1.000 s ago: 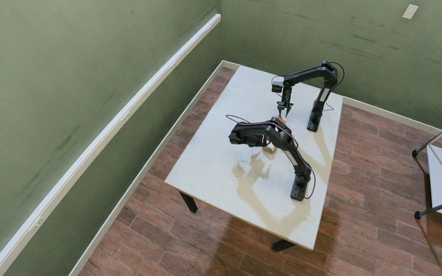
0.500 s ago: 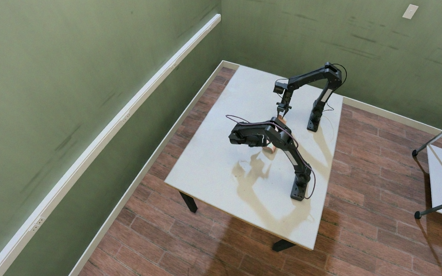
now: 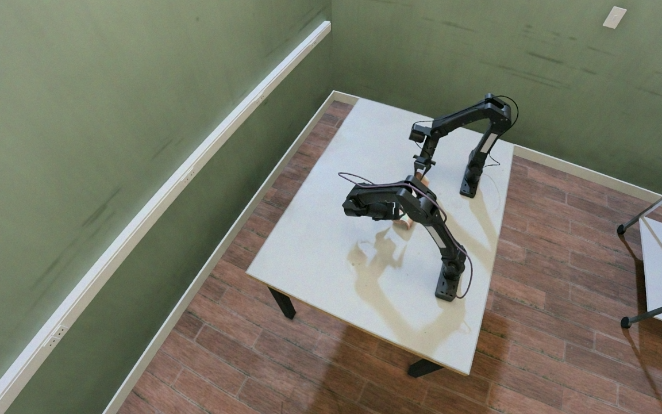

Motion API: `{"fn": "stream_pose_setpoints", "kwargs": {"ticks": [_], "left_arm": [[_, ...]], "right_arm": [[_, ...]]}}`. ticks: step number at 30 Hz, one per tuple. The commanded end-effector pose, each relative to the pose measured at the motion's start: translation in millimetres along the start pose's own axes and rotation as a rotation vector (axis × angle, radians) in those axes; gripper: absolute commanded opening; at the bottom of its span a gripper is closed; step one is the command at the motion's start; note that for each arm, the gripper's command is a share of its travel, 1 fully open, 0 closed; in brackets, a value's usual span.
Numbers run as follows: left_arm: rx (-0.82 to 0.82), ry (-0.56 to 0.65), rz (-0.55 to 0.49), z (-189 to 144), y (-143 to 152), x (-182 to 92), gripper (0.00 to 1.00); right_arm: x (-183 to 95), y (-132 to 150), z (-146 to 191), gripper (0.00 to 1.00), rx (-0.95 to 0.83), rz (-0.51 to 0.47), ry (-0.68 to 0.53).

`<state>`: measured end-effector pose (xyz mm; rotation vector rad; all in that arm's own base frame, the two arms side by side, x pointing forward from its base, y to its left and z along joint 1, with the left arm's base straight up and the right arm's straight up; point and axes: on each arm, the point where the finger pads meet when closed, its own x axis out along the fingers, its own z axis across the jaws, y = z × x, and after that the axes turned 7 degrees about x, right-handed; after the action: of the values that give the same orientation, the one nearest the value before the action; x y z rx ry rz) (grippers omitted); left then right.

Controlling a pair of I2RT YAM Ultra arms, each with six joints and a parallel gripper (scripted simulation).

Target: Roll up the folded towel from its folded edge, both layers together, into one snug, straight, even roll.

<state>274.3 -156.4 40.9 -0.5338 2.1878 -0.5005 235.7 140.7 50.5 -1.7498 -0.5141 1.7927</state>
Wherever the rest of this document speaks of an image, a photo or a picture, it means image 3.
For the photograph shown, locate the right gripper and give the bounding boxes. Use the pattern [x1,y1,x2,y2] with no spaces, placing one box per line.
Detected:
[413,145,436,180]

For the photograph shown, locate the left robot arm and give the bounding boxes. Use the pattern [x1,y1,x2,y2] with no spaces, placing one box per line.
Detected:
[342,175,467,300]

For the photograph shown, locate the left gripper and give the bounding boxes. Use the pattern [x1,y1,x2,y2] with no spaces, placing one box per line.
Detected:
[372,202,406,221]

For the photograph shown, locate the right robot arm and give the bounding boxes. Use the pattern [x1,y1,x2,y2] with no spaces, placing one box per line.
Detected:
[409,94,511,197]

